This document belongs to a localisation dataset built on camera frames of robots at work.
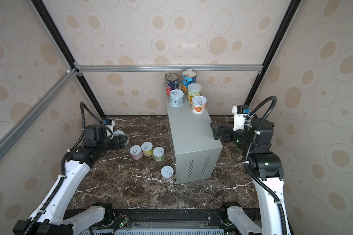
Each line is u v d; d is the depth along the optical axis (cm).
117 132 74
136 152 92
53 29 74
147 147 95
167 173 83
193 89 75
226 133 52
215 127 58
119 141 67
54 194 41
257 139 41
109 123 66
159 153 92
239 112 50
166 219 75
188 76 78
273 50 83
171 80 76
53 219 38
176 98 76
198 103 71
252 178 39
